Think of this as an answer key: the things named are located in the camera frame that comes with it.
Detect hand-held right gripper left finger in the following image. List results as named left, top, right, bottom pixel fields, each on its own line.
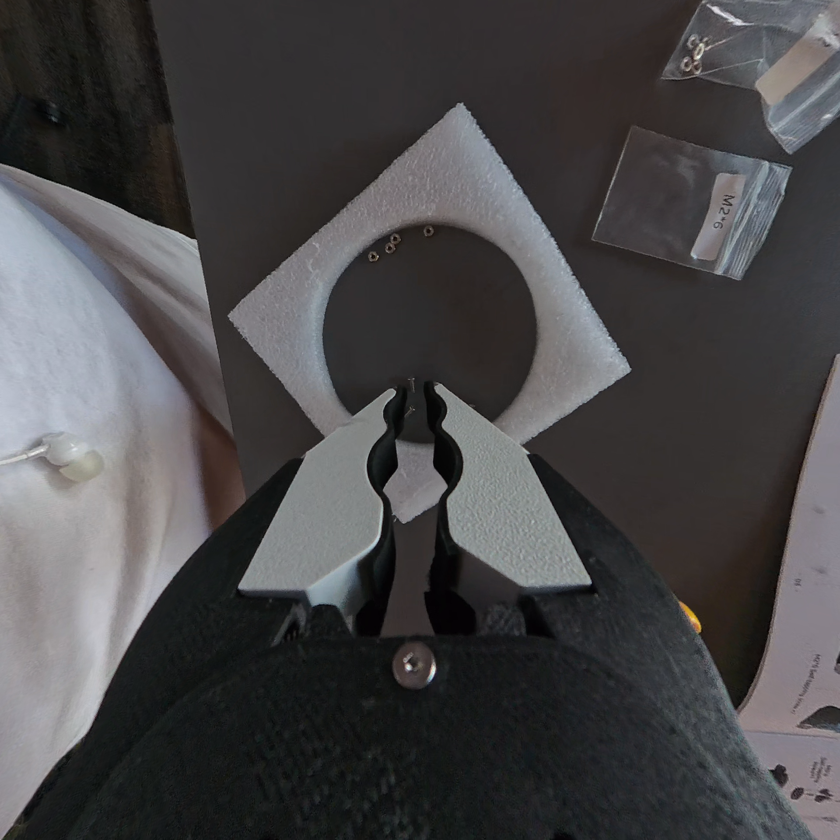
left=238, top=386, right=403, bottom=636

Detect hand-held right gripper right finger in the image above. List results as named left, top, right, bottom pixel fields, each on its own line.
left=423, top=382, right=593, bottom=636

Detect white foam square with hole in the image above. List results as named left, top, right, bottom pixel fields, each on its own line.
left=227, top=101, right=632, bottom=524

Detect small clear zip bag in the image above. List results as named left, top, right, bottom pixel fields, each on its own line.
left=592, top=126, right=793, bottom=281

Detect dark grey desk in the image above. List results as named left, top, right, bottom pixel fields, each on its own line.
left=150, top=0, right=840, bottom=723

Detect person's white shirt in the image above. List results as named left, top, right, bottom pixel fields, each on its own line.
left=0, top=161, right=247, bottom=808

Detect printed assembly instruction sheet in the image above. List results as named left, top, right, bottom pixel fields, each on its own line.
left=735, top=354, right=840, bottom=840

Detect clear bag of small nuts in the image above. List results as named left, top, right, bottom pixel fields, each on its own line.
left=661, top=0, right=840, bottom=155

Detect white wired earphone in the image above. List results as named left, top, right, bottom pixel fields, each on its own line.
left=0, top=432, right=106, bottom=485

